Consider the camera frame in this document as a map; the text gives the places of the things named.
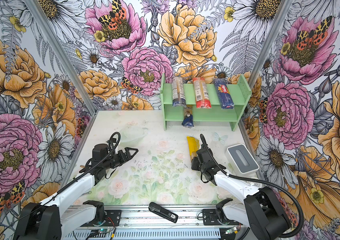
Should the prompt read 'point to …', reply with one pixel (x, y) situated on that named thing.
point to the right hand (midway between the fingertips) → (195, 165)
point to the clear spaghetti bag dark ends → (178, 95)
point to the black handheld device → (163, 212)
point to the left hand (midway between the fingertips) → (134, 157)
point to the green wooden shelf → (172, 114)
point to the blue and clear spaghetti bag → (188, 121)
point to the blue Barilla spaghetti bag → (224, 94)
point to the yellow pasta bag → (193, 145)
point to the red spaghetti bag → (202, 96)
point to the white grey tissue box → (239, 162)
